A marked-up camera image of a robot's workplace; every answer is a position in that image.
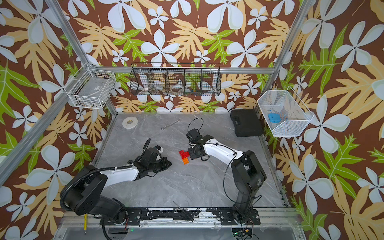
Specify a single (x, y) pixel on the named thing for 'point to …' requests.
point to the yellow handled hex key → (85, 223)
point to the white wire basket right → (284, 113)
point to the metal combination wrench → (163, 127)
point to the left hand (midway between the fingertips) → (173, 161)
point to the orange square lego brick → (185, 161)
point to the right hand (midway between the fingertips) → (193, 153)
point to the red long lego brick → (184, 154)
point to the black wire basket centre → (175, 79)
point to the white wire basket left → (90, 88)
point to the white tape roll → (129, 122)
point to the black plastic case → (246, 122)
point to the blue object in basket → (274, 117)
